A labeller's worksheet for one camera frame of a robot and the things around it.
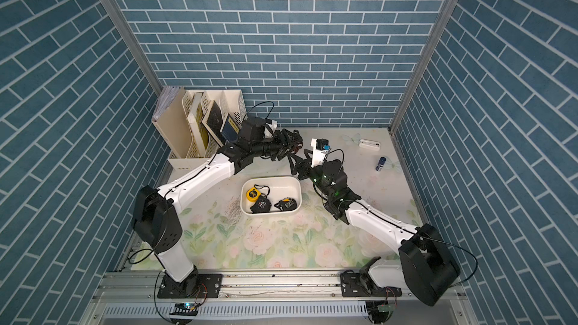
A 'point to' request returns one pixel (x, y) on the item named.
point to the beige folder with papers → (171, 116)
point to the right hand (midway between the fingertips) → (298, 153)
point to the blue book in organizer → (229, 129)
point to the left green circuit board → (185, 308)
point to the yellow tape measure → (252, 194)
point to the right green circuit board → (385, 308)
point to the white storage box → (247, 183)
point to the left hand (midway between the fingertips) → (305, 143)
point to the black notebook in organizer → (213, 120)
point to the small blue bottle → (381, 163)
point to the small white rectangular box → (370, 144)
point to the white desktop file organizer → (229, 101)
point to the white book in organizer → (196, 125)
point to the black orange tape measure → (287, 204)
